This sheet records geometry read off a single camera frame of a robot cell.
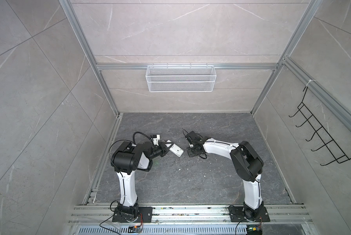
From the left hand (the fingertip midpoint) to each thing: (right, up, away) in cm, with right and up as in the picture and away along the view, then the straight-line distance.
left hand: (173, 141), depth 93 cm
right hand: (+12, -7, +6) cm, 15 cm away
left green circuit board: (-18, -40, -23) cm, 50 cm away
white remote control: (+1, -4, -1) cm, 4 cm away
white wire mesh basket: (+5, +44, +8) cm, 45 cm away
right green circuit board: (+40, -41, -22) cm, 61 cm away
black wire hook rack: (+71, -1, -32) cm, 78 cm away
